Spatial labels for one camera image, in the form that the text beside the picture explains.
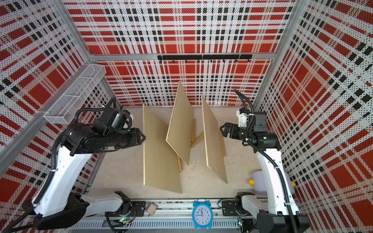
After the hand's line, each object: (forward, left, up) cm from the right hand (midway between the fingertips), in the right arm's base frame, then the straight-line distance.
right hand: (230, 130), depth 72 cm
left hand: (-9, +40, +6) cm, 42 cm away
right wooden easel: (+4, 0, -24) cm, 24 cm away
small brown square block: (-30, +40, -25) cm, 56 cm away
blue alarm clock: (-33, +15, -24) cm, 44 cm away
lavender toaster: (-18, -16, -22) cm, 32 cm away
